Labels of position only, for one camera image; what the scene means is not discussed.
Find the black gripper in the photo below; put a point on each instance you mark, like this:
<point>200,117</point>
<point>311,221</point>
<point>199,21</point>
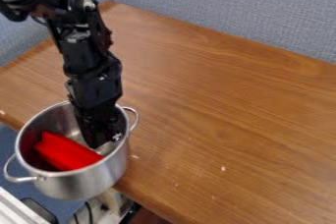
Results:
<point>95,89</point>

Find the red block object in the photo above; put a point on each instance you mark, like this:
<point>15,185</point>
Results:
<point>64,153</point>

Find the silver metal pot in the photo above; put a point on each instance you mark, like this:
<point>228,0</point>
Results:
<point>80,183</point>

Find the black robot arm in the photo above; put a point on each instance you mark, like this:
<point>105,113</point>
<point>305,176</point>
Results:
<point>75,24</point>

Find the white ribbed panel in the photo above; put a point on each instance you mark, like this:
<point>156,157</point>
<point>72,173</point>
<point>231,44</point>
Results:
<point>15,212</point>

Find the black bracket under table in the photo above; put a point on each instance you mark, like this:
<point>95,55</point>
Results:
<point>131,213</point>

